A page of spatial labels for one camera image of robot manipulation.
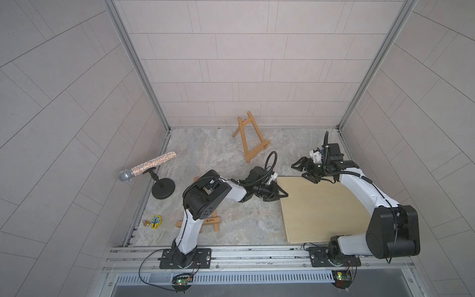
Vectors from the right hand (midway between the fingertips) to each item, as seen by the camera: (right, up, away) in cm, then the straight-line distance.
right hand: (296, 168), depth 84 cm
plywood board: (+6, -18, -7) cm, 20 cm away
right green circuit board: (+13, -39, -16) cm, 44 cm away
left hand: (-4, -13, -1) cm, 14 cm away
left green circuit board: (-46, -38, -20) cm, 63 cm away
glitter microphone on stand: (-63, -10, +5) cm, 64 cm away
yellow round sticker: (-62, -22, -6) cm, 66 cm away
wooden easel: (-26, +19, +9) cm, 33 cm away
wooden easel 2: (-37, -21, -7) cm, 43 cm away
